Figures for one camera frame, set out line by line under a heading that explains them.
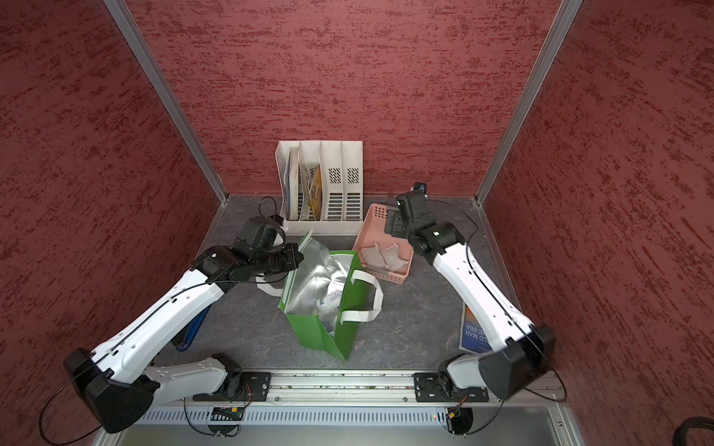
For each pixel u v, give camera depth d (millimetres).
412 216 553
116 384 382
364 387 756
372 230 1086
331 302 860
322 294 903
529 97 877
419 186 657
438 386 736
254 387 740
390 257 977
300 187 1004
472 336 819
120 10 697
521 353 384
